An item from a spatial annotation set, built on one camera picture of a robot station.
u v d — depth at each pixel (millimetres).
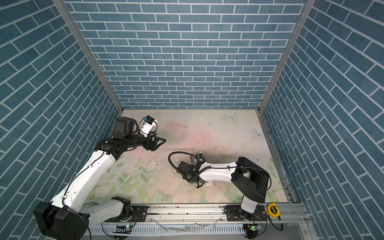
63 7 700
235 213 743
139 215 732
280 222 712
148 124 649
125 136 573
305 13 733
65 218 364
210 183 821
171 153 741
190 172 668
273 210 736
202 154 882
